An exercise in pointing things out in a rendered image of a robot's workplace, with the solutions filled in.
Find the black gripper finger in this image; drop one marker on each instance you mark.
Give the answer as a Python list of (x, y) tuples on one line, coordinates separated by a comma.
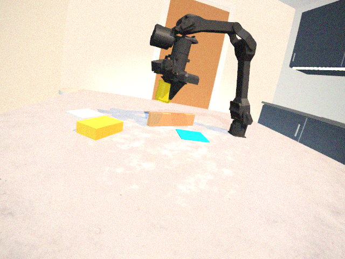
[(175, 87), (166, 80)]

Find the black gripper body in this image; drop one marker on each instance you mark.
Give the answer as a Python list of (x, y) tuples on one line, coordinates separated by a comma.
[(182, 76)]

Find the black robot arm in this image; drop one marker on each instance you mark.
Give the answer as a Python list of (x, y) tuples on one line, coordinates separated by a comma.
[(244, 49)]

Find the yellow block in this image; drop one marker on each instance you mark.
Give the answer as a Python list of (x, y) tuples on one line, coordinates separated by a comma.
[(100, 127)]

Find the white flat square tile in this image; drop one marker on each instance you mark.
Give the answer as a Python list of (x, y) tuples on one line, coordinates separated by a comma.
[(84, 114)]

